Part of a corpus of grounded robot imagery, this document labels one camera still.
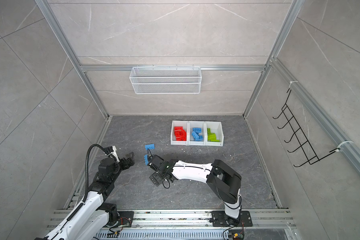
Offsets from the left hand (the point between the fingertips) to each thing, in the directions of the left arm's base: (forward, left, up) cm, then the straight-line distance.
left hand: (125, 152), depth 83 cm
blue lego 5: (0, -10, -11) cm, 14 cm away
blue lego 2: (+17, -42, -8) cm, 46 cm away
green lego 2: (+16, -54, -10) cm, 57 cm away
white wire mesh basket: (+46, -23, +17) cm, 54 cm away
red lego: (+24, -30, -10) cm, 40 cm away
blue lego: (+21, -43, -9) cm, 49 cm away
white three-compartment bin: (+26, -59, -11) cm, 65 cm away
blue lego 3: (+16, -46, -11) cm, 50 cm away
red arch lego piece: (+17, -32, -9) cm, 38 cm away
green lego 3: (+15, -56, -12) cm, 60 cm away
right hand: (-9, -19, -10) cm, 23 cm away
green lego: (+21, -53, -10) cm, 58 cm away
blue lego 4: (+10, -12, -11) cm, 19 cm away
